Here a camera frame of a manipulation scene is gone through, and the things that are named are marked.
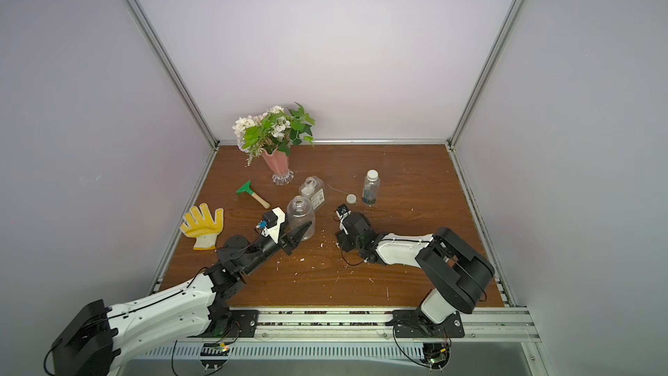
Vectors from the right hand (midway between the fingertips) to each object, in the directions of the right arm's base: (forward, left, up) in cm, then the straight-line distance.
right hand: (346, 225), depth 91 cm
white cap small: (+13, -9, +12) cm, 20 cm away
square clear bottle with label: (+10, +12, +9) cm, 18 cm away
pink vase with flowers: (+21, +25, +25) cm, 41 cm away
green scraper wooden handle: (+14, +40, +2) cm, 43 cm away
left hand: (-8, +11, +21) cm, 25 cm away
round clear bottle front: (+16, -9, +1) cm, 19 cm away
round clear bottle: (-10, +11, +26) cm, 30 cm away
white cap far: (+12, -2, -2) cm, 13 cm away
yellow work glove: (-3, +51, -1) cm, 51 cm away
